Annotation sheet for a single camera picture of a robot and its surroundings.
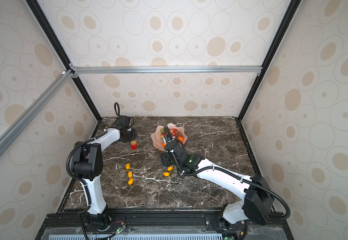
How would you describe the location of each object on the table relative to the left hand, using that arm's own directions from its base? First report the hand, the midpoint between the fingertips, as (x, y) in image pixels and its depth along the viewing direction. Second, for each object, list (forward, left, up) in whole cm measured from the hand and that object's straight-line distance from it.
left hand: (139, 132), depth 100 cm
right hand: (-21, -20, +10) cm, 31 cm away
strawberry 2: (+5, -14, -4) cm, 16 cm away
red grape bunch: (+3, -26, -5) cm, 26 cm away
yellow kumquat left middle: (-26, +2, -7) cm, 27 cm away
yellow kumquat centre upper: (-23, -21, -7) cm, 32 cm away
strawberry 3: (+4, -22, -4) cm, 23 cm away
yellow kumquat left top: (-21, +5, -6) cm, 23 cm away
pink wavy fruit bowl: (-3, -12, -6) cm, 14 cm away
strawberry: (+1, -15, -5) cm, 16 cm away
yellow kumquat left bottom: (-31, +1, -7) cm, 32 cm away
